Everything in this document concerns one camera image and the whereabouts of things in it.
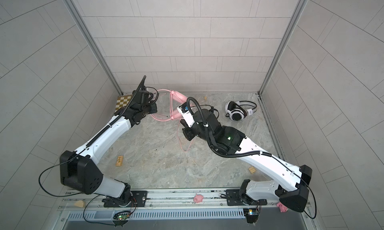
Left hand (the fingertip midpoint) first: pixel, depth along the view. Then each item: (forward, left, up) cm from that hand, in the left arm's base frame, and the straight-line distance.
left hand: (157, 101), depth 83 cm
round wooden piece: (-47, +32, -19) cm, 60 cm away
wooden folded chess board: (+15, +31, -17) cm, 39 cm away
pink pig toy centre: (-44, -24, -19) cm, 54 cm away
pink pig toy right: (-48, -62, -18) cm, 81 cm away
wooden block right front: (-31, -52, -20) cm, 64 cm away
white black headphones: (+4, -49, -14) cm, 51 cm away
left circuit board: (-51, +10, -17) cm, 55 cm away
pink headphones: (-4, -13, +7) cm, 15 cm away
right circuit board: (-50, -49, -21) cm, 73 cm away
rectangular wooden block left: (-27, +20, -20) cm, 39 cm away
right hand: (-20, -16, +10) cm, 27 cm away
